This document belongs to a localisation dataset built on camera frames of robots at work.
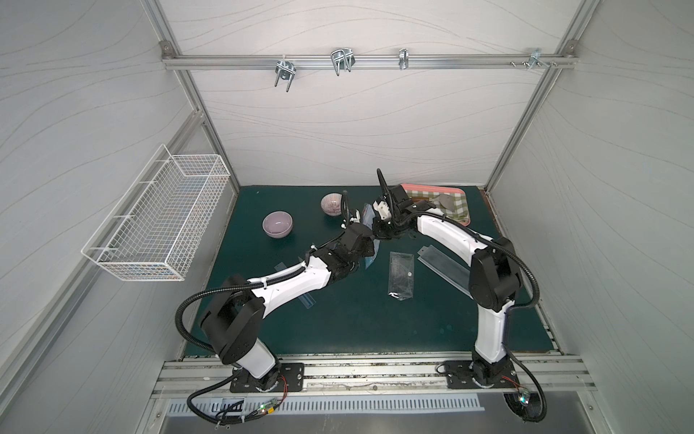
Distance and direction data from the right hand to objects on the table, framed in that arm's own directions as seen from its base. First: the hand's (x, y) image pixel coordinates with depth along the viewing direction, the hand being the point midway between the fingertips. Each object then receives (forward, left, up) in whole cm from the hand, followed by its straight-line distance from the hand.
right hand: (369, 233), depth 91 cm
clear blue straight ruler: (-20, +20, -12) cm, 31 cm away
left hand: (-5, 0, +5) cm, 7 cm away
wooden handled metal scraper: (+26, -33, -11) cm, 44 cm away
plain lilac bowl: (+9, +36, -8) cm, 38 cm away
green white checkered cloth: (+21, -38, -11) cm, 45 cm away
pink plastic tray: (+33, -29, -10) cm, 45 cm away
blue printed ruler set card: (+4, +1, +3) cm, 5 cm away
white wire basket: (-14, +55, +20) cm, 61 cm away
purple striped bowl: (+22, +17, -10) cm, 29 cm away
